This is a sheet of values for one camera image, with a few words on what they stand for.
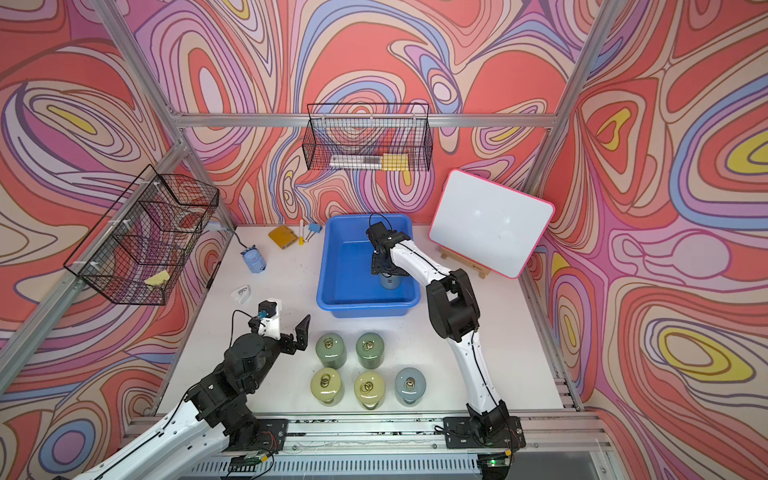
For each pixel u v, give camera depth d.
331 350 0.80
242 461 0.70
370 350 0.79
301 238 1.15
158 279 0.72
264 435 0.73
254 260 1.02
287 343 0.67
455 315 0.60
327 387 0.73
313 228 1.20
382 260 0.75
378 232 0.82
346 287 1.00
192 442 0.52
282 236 1.16
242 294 0.98
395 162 0.82
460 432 0.73
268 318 0.63
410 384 0.73
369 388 0.72
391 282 0.96
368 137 0.99
